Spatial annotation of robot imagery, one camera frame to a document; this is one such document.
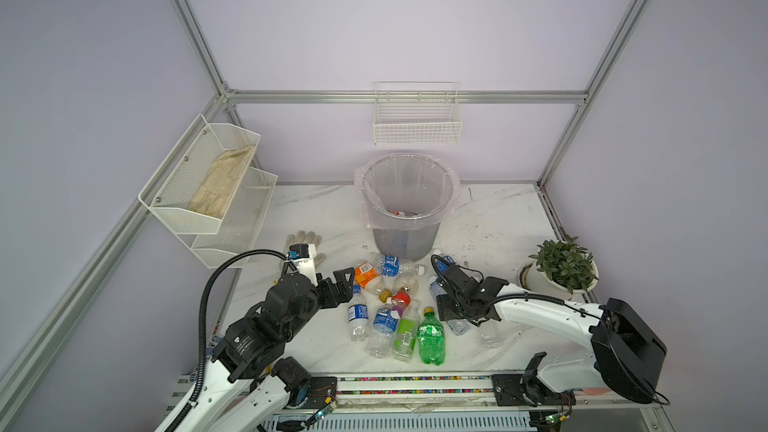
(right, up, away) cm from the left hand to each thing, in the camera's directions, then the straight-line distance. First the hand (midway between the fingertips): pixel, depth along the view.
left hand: (338, 276), depth 68 cm
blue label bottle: (+3, -14, +13) cm, 19 cm away
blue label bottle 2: (+10, -21, +14) cm, 27 cm away
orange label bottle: (+4, -4, +24) cm, 25 cm away
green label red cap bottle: (+17, -17, +10) cm, 26 cm away
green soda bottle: (+23, -19, +10) cm, 32 cm away
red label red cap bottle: (+14, +14, +35) cm, 40 cm away
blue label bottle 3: (+41, -20, +15) cm, 48 cm away
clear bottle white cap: (+31, -16, +12) cm, 37 cm away
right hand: (+28, -13, +17) cm, 35 cm away
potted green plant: (+57, 0, +9) cm, 58 cm away
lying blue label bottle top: (+13, -1, +21) cm, 24 cm away
